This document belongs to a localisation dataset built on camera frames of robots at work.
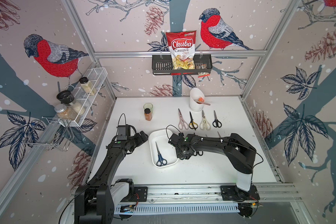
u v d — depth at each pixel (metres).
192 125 1.02
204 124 1.04
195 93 1.07
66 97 0.61
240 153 0.49
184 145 0.64
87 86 0.74
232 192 0.73
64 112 0.60
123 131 0.66
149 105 1.07
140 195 0.73
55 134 0.66
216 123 1.04
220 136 0.54
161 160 0.85
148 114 1.01
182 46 0.81
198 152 0.88
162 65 0.95
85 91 0.76
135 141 0.73
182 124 1.04
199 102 1.07
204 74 0.90
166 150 0.90
